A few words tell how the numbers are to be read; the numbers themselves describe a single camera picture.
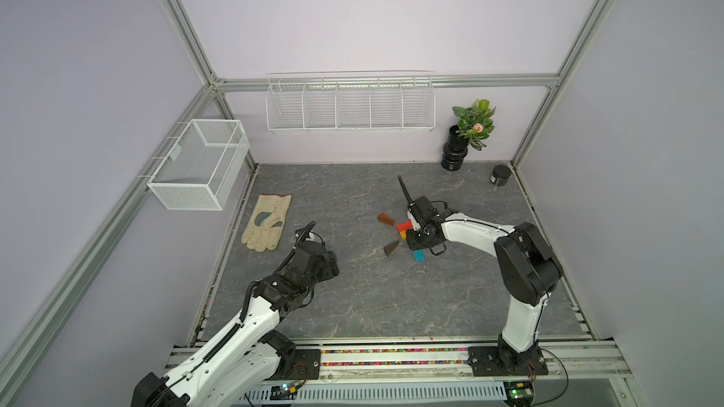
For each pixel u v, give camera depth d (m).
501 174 1.12
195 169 0.83
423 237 0.83
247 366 0.57
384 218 1.02
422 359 0.76
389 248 0.96
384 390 0.71
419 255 0.91
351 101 0.99
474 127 0.96
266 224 1.00
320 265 0.62
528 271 0.49
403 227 1.02
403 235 0.89
